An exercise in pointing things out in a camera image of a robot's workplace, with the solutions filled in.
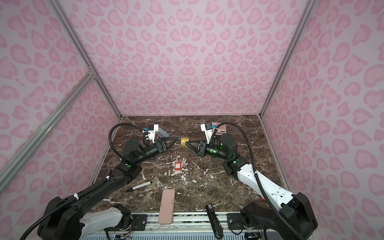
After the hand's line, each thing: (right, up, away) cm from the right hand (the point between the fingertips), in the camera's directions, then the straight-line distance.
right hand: (188, 144), depth 66 cm
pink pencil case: (-11, -33, +9) cm, 36 cm away
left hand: (-5, +2, +1) cm, 5 cm away
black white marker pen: (-29, -25, +17) cm, 42 cm away
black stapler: (+13, -38, +3) cm, 40 cm away
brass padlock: (-2, +2, +1) cm, 3 cm away
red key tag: (-8, -16, +24) cm, 30 cm away
